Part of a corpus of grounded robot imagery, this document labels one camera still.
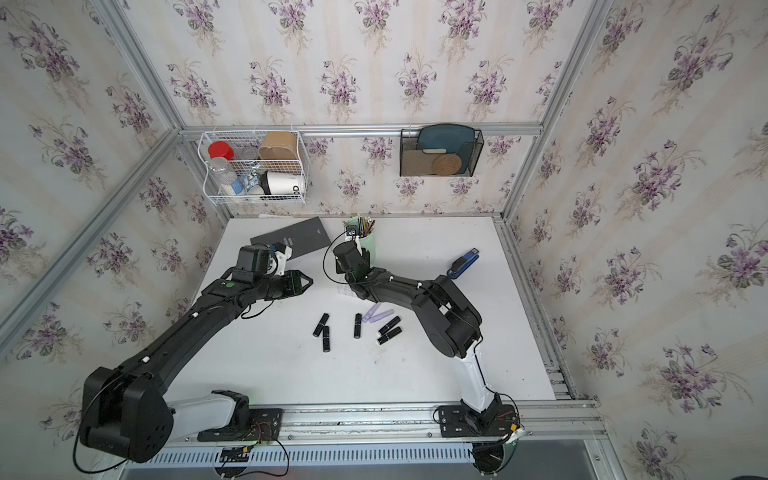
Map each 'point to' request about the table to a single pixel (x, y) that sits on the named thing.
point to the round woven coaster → (447, 165)
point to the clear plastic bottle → (223, 175)
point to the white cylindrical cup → (281, 183)
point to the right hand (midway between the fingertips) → (349, 249)
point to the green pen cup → (365, 228)
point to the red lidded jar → (221, 149)
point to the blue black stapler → (460, 264)
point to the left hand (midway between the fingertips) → (312, 285)
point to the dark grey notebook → (301, 237)
